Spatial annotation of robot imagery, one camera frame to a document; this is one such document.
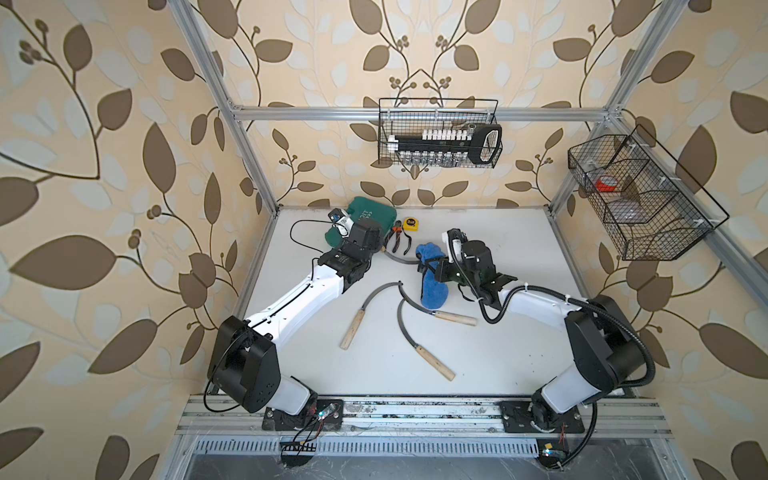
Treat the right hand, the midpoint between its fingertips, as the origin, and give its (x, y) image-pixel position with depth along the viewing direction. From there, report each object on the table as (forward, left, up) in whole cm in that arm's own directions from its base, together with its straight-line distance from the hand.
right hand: (427, 261), depth 89 cm
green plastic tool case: (+33, +22, -9) cm, 41 cm away
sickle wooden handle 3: (-25, 0, -13) cm, 29 cm away
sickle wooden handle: (+2, +13, +4) cm, 14 cm away
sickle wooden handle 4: (-13, -8, -11) cm, 19 cm away
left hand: (+5, +18, +12) cm, 22 cm away
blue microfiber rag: (-10, -1, -4) cm, 10 cm away
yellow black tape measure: (+26, +3, -12) cm, 29 cm away
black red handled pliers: (+23, +8, -11) cm, 27 cm away
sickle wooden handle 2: (-11, +21, -12) cm, 27 cm away
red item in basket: (+10, -49, +18) cm, 53 cm away
